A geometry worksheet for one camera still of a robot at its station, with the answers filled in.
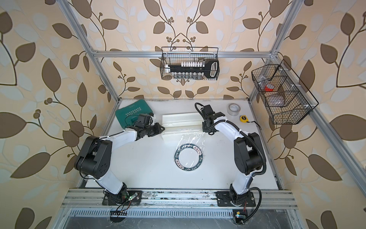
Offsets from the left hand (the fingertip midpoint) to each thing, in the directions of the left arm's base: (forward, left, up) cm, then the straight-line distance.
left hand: (161, 127), depth 94 cm
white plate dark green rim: (-17, -19, -8) cm, 27 cm away
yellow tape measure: (+12, -60, -4) cm, 61 cm away
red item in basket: (+10, -65, +26) cm, 70 cm away
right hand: (-1, -33, 0) cm, 33 cm away
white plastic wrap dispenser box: (+3, -9, -1) cm, 10 cm away
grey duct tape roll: (+22, -55, -6) cm, 59 cm away
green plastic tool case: (+13, +26, -3) cm, 29 cm away
